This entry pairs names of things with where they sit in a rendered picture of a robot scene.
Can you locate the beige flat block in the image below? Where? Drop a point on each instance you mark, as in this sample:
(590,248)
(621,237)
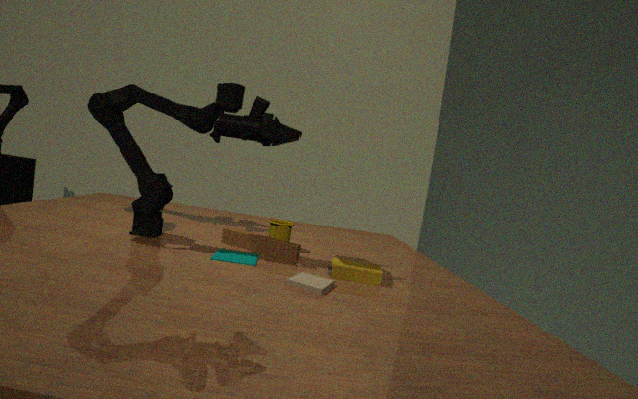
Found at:
(310,282)

